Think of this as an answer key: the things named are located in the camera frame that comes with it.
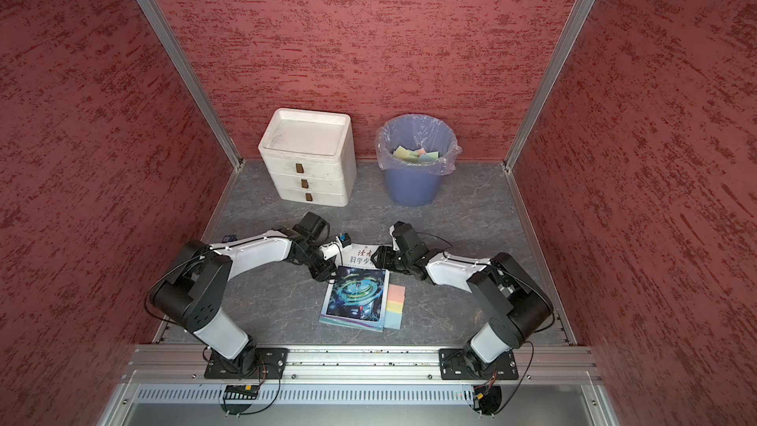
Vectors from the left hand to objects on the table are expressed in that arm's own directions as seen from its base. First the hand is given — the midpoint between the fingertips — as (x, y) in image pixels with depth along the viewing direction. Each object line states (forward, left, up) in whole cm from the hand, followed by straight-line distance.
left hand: (330, 273), depth 90 cm
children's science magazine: (-7, -9, 0) cm, 12 cm away
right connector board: (-32, -43, 0) cm, 53 cm away
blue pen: (+11, +35, +3) cm, 36 cm away
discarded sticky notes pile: (+41, -29, +13) cm, 52 cm away
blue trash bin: (+27, -27, +9) cm, 39 cm away
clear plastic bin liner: (+43, -28, +22) cm, 56 cm away
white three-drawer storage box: (+28, +6, +24) cm, 38 cm away
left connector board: (-31, +19, -2) cm, 36 cm away
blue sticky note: (-14, -20, -1) cm, 24 cm away
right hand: (+2, -15, +2) cm, 16 cm away
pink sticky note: (-6, -21, -1) cm, 22 cm away
